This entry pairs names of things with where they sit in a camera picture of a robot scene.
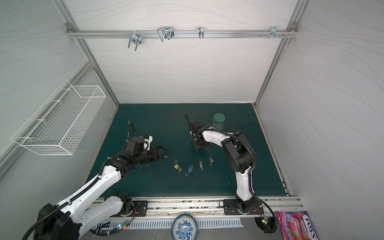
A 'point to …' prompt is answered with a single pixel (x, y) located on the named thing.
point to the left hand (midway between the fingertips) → (166, 150)
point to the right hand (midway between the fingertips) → (201, 141)
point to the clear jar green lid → (218, 121)
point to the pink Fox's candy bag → (296, 225)
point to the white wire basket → (60, 123)
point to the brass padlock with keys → (176, 166)
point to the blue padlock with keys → (190, 170)
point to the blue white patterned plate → (184, 227)
